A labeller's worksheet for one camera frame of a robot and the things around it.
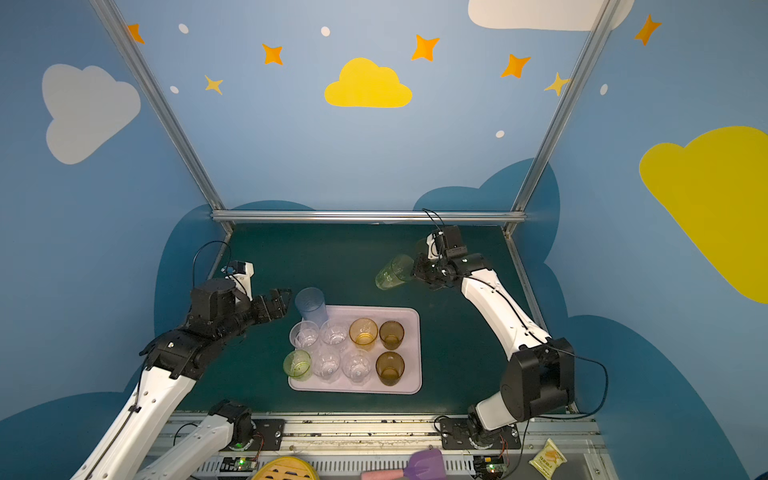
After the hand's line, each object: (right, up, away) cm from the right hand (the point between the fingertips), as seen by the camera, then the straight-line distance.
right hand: (414, 267), depth 84 cm
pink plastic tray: (-1, -25, +5) cm, 26 cm away
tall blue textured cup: (-31, -11, +5) cm, 33 cm away
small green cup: (-34, -28, +1) cm, 44 cm away
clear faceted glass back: (-24, -20, +2) cm, 31 cm away
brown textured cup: (-6, -21, +7) cm, 23 cm away
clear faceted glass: (-32, -19, +1) cm, 37 cm away
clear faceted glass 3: (-17, -28, 0) cm, 33 cm away
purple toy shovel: (+1, -48, -12) cm, 49 cm away
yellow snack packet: (+31, -46, -14) cm, 57 cm away
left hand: (-34, -6, -11) cm, 36 cm away
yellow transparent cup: (-15, -20, +6) cm, 26 cm away
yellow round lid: (-31, -46, -16) cm, 58 cm away
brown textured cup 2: (-7, -29, 0) cm, 30 cm away
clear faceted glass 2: (-25, -28, +2) cm, 38 cm away
